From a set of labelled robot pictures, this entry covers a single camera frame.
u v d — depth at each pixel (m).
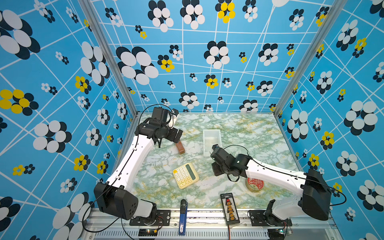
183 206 0.74
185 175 0.86
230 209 0.75
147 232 0.72
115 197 0.39
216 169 0.71
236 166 0.56
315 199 0.39
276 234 0.69
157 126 0.57
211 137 1.04
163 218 0.73
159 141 0.68
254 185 0.81
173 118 0.65
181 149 0.96
